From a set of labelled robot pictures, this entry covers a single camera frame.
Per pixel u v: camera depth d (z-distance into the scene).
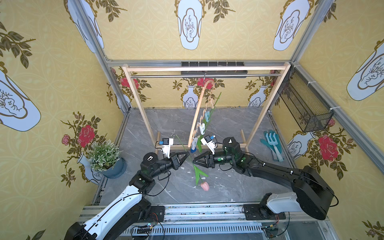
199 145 0.66
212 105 0.81
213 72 0.90
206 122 0.78
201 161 0.72
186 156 0.72
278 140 1.06
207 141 0.69
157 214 0.73
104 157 0.76
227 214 0.75
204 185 0.73
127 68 0.53
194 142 0.65
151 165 0.56
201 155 0.77
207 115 0.75
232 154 0.63
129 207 0.52
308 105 0.85
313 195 0.42
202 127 0.70
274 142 1.00
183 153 0.71
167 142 0.66
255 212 0.75
